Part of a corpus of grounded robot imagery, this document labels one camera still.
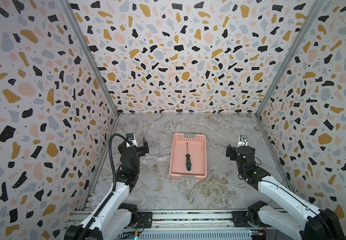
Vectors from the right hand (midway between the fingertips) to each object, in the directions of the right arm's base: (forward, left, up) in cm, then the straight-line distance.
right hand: (236, 142), depth 82 cm
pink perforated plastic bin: (+6, +20, -19) cm, 28 cm away
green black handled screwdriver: (-2, +26, -18) cm, 32 cm away
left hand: (-1, +55, +5) cm, 55 cm away
